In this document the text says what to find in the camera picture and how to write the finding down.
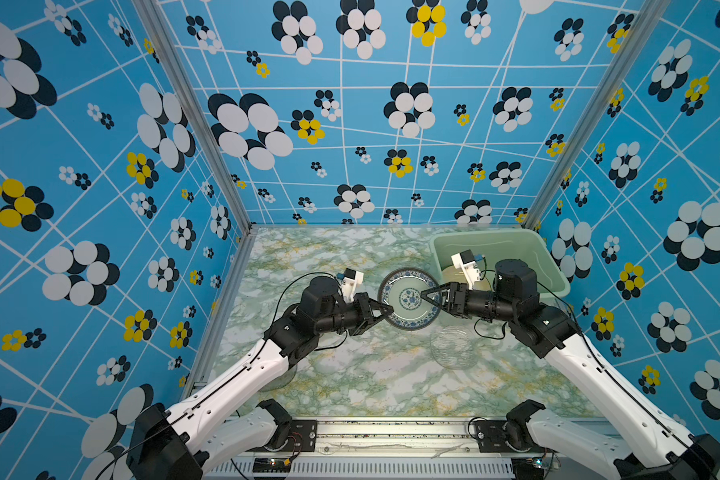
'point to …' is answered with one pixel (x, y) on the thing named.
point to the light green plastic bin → (499, 244)
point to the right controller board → (525, 468)
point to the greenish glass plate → (280, 381)
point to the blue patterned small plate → (402, 290)
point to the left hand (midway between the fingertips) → (396, 311)
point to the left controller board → (271, 465)
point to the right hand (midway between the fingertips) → (427, 298)
